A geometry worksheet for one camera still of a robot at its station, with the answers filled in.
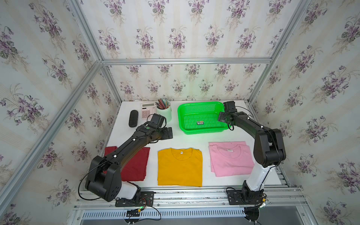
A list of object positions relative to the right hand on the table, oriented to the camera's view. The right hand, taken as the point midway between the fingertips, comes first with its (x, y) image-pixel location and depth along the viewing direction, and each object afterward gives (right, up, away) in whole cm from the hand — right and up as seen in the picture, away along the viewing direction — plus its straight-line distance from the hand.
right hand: (226, 118), depth 98 cm
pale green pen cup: (-43, +3, +1) cm, 43 cm away
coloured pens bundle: (-46, +10, +3) cm, 48 cm away
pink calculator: (-60, +7, +13) cm, 61 cm away
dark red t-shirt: (-60, -30, -15) cm, 69 cm away
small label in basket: (-18, -4, +7) cm, 20 cm away
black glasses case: (-69, -2, +7) cm, 69 cm away
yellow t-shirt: (-33, -30, -13) cm, 47 cm away
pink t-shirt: (-1, -26, -11) cm, 28 cm away
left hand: (-40, -11, -13) cm, 44 cm away
